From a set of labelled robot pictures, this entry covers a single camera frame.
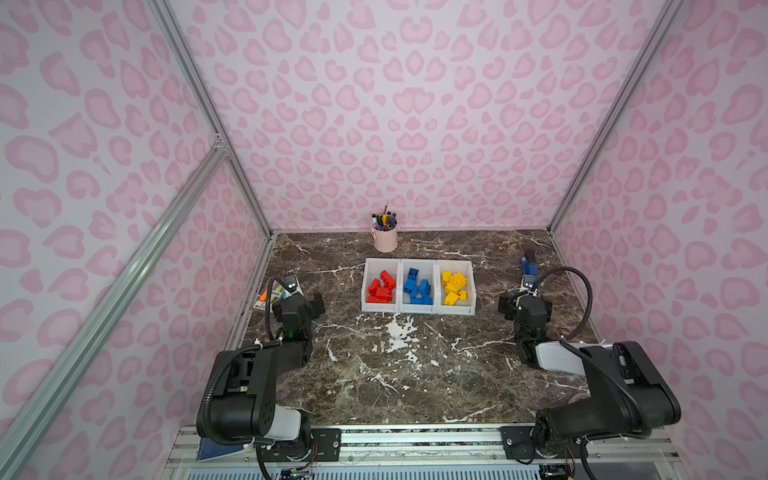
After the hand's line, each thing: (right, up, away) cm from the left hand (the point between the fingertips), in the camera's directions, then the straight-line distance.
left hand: (301, 290), depth 91 cm
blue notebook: (-16, -36, -19) cm, 44 cm away
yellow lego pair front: (+47, -3, +6) cm, 47 cm away
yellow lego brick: (+45, +3, +10) cm, 47 cm away
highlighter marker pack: (-15, -5, +6) cm, 17 cm away
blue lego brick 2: (+37, -2, +7) cm, 38 cm away
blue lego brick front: (+34, +1, +9) cm, 35 cm away
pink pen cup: (+25, +20, +15) cm, 35 cm away
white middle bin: (+40, +5, +12) cm, 42 cm away
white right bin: (+51, -6, +4) cm, 51 cm away
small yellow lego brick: (+51, -3, +9) cm, 52 cm away
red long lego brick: (+26, +2, +6) cm, 27 cm away
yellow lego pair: (+49, +2, +7) cm, 49 cm away
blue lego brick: (+34, +4, +10) cm, 36 cm away
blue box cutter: (+75, +6, +12) cm, 76 cm away
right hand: (+68, 0, 0) cm, 68 cm away
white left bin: (+21, +5, +13) cm, 25 cm away
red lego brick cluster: (+23, -2, +5) cm, 24 cm away
